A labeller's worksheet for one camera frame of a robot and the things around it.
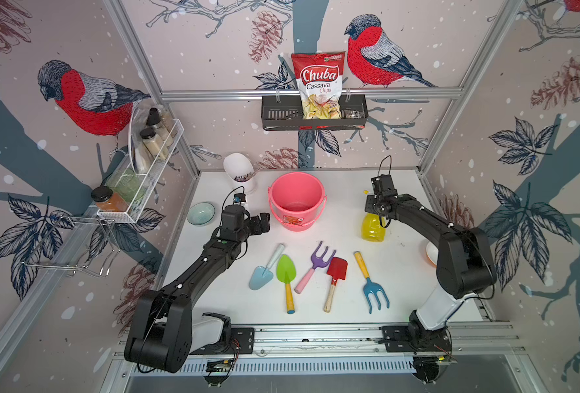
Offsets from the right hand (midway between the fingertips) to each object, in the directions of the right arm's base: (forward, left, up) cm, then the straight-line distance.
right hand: (372, 201), depth 96 cm
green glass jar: (-16, +78, +27) cm, 84 cm away
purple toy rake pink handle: (-22, +22, -11) cm, 33 cm away
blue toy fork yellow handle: (-31, +3, -9) cm, 32 cm away
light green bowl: (-4, +71, -6) cm, 71 cm away
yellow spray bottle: (-13, +2, +1) cm, 14 cm away
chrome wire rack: (-35, +80, +25) cm, 91 cm away
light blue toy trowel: (-27, +42, -10) cm, 51 cm away
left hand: (-10, +42, +6) cm, 44 cm away
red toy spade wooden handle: (-26, +15, -8) cm, 31 cm away
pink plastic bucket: (+5, +30, -7) cm, 31 cm away
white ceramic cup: (+16, +56, +1) cm, 58 cm away
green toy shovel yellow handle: (-27, +33, -10) cm, 44 cm away
